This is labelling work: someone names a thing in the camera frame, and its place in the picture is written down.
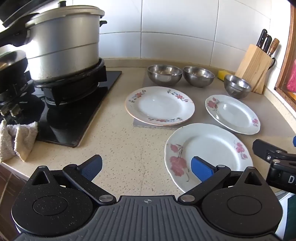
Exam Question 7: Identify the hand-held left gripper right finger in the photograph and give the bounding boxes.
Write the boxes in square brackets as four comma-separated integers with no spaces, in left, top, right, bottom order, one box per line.
[178,156,263,205]

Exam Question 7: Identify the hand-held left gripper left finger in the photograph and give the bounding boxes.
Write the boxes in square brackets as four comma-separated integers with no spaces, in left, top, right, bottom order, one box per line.
[30,154,117,205]

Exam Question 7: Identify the large pink flower plate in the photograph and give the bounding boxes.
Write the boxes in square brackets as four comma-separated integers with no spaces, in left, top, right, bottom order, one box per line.
[164,123,254,193]

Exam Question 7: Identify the small pink flower plate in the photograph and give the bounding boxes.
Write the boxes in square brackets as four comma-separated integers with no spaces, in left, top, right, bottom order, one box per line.
[205,95,261,135]

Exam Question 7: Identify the stainless steel bowl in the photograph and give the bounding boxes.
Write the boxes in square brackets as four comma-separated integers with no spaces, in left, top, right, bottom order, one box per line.
[183,66,215,88]
[147,64,183,87]
[223,74,252,99]

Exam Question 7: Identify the red and blue flower plate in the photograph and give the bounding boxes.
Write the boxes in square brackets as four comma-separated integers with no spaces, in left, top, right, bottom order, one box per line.
[125,86,195,126]

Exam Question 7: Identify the black glass gas stove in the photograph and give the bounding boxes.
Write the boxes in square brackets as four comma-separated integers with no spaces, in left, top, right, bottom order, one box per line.
[0,71,122,148]

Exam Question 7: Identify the pink plastic bag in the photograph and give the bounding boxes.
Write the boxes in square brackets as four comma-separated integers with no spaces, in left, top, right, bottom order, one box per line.
[287,59,296,100]

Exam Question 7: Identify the white terry cloth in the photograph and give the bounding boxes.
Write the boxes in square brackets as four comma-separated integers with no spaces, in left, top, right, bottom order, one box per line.
[0,119,38,163]

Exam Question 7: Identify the grey counter mat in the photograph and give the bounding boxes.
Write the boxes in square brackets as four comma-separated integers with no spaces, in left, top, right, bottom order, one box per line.
[133,67,223,127]

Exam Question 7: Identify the wooden knife block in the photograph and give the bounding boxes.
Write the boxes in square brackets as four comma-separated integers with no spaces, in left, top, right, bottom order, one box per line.
[235,44,273,95]

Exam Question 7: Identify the yellow sponge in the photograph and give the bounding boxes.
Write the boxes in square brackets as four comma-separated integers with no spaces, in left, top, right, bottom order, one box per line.
[217,70,235,82]

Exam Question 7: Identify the brown wooden cabinet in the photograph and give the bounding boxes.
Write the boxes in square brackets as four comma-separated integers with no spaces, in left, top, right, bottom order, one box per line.
[0,162,30,241]

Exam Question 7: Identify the large aluminium pot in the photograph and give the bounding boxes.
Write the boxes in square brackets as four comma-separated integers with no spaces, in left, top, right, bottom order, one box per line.
[0,11,107,82]

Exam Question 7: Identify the dark frying pan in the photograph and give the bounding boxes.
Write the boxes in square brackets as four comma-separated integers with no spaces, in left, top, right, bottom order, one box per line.
[0,50,29,77]

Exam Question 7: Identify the aluminium pot lid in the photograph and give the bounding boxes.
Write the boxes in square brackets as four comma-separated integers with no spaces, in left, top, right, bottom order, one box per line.
[1,0,105,28]

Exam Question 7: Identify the wooden window frame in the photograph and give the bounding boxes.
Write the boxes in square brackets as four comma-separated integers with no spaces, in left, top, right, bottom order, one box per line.
[274,5,296,107]

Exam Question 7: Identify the wooden handled knife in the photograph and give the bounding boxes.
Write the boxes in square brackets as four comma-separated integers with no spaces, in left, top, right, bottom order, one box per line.
[268,38,280,57]

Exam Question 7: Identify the black handled knife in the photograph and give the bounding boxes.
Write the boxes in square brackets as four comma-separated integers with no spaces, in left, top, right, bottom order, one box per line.
[256,29,268,48]
[262,34,273,52]

